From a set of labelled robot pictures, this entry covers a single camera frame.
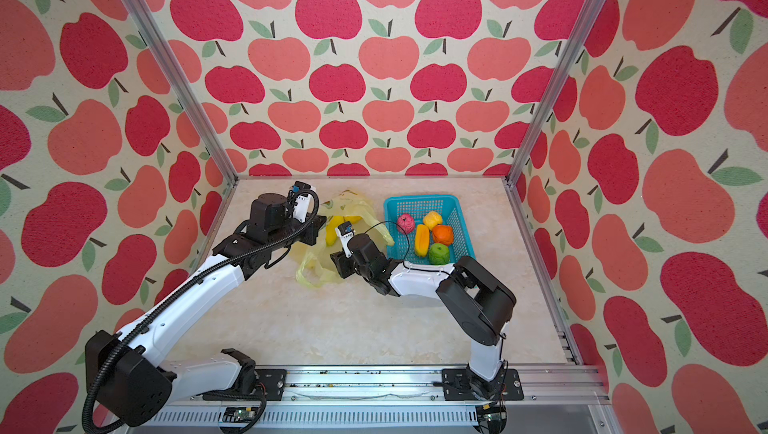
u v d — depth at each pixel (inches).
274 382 29.5
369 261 27.3
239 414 28.2
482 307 18.5
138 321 16.9
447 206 40.7
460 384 28.9
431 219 39.9
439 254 36.6
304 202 27.0
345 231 30.7
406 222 39.8
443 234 38.7
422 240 38.6
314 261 30.1
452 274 20.3
